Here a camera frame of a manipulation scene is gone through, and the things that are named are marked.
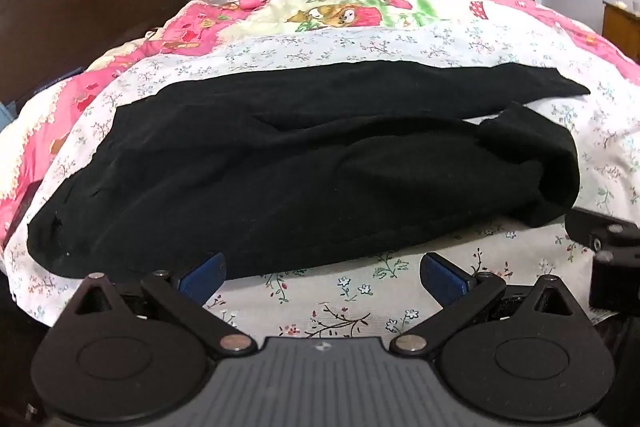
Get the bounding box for black pants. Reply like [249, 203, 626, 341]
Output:
[27, 61, 586, 282]

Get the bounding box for floral pink white quilt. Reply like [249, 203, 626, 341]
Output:
[1, 0, 639, 340]

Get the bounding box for wooden side desk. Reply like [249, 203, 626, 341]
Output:
[602, 1, 640, 63]

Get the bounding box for dark brown wooden headboard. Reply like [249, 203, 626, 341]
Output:
[1, 0, 186, 105]

